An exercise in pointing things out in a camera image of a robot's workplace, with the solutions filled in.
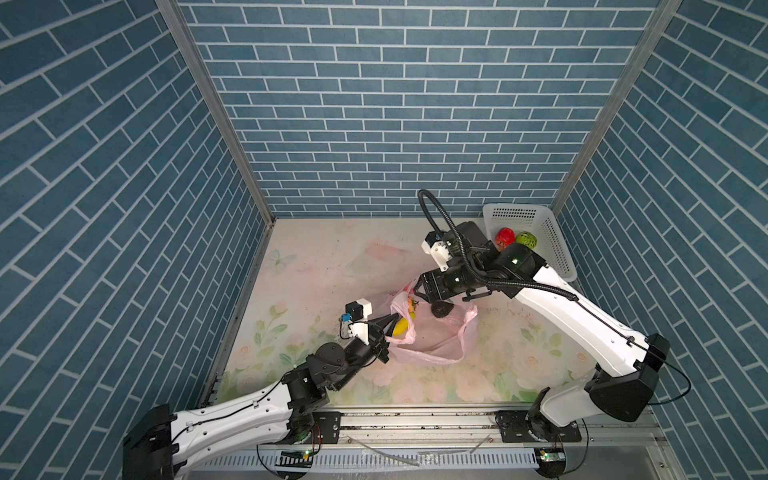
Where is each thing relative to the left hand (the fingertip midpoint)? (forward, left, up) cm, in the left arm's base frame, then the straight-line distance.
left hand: (406, 321), depth 68 cm
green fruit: (+39, -45, -14) cm, 61 cm away
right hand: (+7, -5, +3) cm, 10 cm away
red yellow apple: (+15, -3, -20) cm, 26 cm away
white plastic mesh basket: (+37, -54, -17) cm, 67 cm away
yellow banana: (+9, +1, -22) cm, 24 cm away
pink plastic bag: (+5, -8, -23) cm, 25 cm away
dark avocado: (+14, -12, -19) cm, 26 cm away
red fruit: (+41, -38, -16) cm, 58 cm away
